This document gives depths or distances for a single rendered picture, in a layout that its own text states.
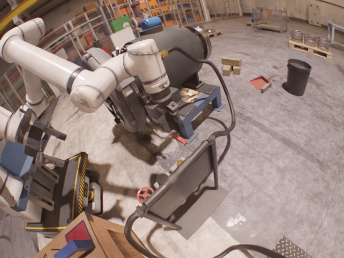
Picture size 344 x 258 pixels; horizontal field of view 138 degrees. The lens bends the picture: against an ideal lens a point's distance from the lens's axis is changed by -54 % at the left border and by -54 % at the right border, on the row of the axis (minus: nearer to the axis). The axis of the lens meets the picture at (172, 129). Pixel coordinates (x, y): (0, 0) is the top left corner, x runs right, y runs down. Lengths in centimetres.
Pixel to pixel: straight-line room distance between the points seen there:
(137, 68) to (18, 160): 103
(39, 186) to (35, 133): 82
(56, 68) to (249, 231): 115
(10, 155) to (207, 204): 137
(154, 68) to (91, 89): 18
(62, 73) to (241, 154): 115
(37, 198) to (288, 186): 177
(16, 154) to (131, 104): 92
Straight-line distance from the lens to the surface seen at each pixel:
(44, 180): 138
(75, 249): 60
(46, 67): 48
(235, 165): 109
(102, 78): 40
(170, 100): 51
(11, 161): 117
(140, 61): 42
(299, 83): 185
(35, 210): 139
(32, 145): 51
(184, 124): 113
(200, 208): 98
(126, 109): 82
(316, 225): 118
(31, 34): 82
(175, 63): 108
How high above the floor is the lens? 96
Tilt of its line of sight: 42 degrees down
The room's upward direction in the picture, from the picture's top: 23 degrees counter-clockwise
